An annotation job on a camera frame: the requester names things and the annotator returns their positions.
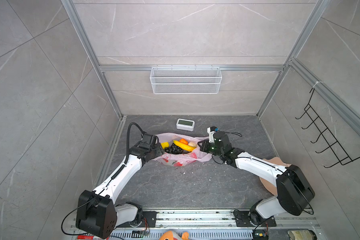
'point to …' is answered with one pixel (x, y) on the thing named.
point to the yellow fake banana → (184, 146)
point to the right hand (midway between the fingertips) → (197, 142)
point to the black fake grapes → (174, 150)
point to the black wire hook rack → (336, 149)
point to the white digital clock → (185, 124)
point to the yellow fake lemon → (165, 144)
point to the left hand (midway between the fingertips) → (157, 147)
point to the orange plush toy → (172, 235)
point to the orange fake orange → (183, 140)
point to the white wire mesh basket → (185, 80)
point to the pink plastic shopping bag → (185, 157)
